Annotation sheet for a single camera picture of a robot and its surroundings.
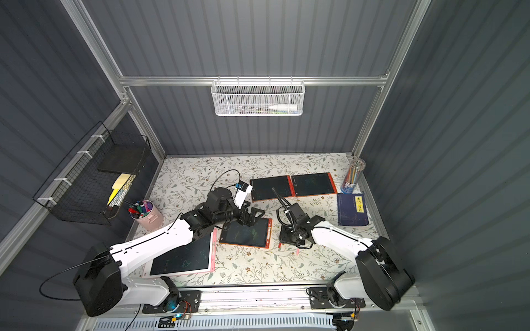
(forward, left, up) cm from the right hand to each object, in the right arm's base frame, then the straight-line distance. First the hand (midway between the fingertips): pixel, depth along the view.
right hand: (283, 238), depth 86 cm
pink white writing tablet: (-7, +36, -3) cm, 36 cm away
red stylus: (-2, +2, -3) cm, 4 cm away
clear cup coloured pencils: (+26, -32, +14) cm, 43 cm away
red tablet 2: (+31, -17, -4) cm, 36 cm away
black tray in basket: (+24, +64, +25) cm, 73 cm away
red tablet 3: (+9, +9, +23) cm, 26 cm away
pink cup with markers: (+7, +58, +8) cm, 59 cm away
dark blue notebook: (+16, -34, -4) cm, 37 cm away
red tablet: (+2, +11, -2) cm, 11 cm away
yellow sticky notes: (+11, +61, +24) cm, 67 cm away
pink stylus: (-4, -6, -3) cm, 8 cm away
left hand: (+4, +9, +15) cm, 19 cm away
